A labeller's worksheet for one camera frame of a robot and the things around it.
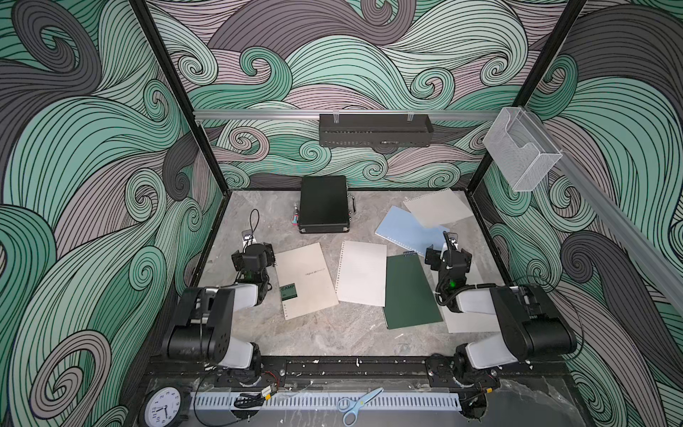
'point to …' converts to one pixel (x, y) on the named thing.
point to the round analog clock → (161, 406)
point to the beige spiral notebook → (304, 282)
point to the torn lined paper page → (437, 208)
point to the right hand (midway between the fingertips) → (445, 248)
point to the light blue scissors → (351, 406)
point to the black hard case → (324, 206)
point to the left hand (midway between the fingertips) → (250, 245)
